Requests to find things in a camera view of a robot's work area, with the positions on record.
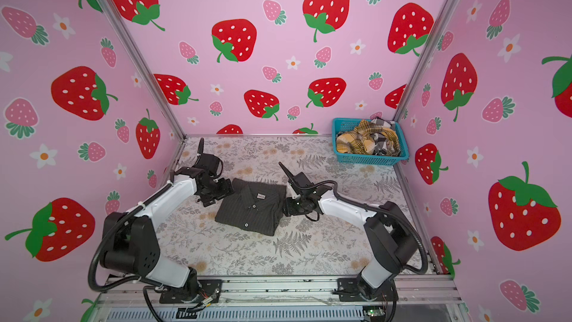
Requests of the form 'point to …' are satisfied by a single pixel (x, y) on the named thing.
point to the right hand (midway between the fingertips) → (284, 208)
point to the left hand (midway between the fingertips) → (228, 194)
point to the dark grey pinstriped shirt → (253, 206)
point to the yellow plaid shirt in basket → (360, 140)
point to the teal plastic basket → (340, 125)
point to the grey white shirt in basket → (384, 145)
